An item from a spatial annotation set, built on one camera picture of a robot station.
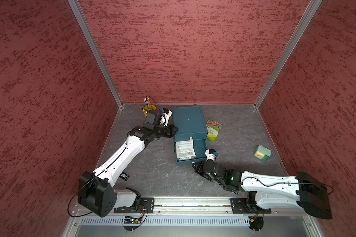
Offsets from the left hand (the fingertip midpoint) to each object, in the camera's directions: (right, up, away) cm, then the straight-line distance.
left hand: (175, 133), depth 79 cm
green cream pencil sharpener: (+54, -13, +9) cm, 56 cm away
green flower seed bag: (+27, 0, +26) cm, 37 cm away
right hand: (+9, -19, -2) cm, 21 cm away
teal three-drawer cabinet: (+8, +6, +4) cm, 11 cm away
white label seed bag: (+6, -10, +6) cm, 13 cm away
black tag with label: (-29, -24, +2) cm, 38 cm away
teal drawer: (+15, -9, +8) cm, 19 cm away
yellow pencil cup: (-17, +16, +27) cm, 36 cm away
